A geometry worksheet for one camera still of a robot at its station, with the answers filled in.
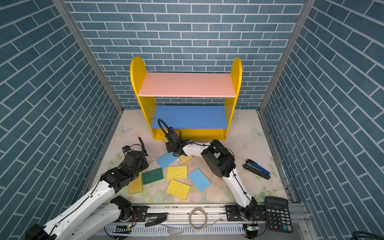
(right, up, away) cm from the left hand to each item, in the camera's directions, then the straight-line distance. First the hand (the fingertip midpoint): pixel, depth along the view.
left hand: (146, 159), depth 82 cm
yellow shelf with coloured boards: (+30, +35, +41) cm, 61 cm away
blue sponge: (+8, -3, +9) cm, 13 cm away
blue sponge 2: (+30, -13, +2) cm, 33 cm away
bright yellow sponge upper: (+16, -9, +5) cm, 19 cm away
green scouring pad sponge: (+2, -10, +3) cm, 11 cm away
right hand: (+9, +7, +17) cm, 21 cm away
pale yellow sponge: (+20, -3, +11) cm, 23 cm away
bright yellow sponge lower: (+18, -16, -2) cm, 24 cm away
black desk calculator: (+68, -25, -10) cm, 73 cm away
